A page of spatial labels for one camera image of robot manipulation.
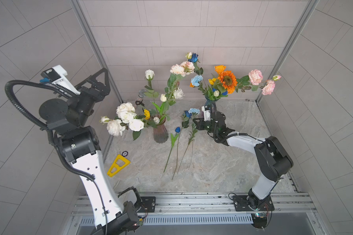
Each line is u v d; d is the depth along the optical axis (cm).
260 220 68
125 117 56
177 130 97
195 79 82
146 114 77
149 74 77
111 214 35
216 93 82
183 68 69
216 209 71
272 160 47
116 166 82
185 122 102
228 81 72
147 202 71
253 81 69
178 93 72
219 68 87
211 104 94
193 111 84
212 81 89
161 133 98
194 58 77
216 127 68
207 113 79
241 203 71
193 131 87
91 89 41
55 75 38
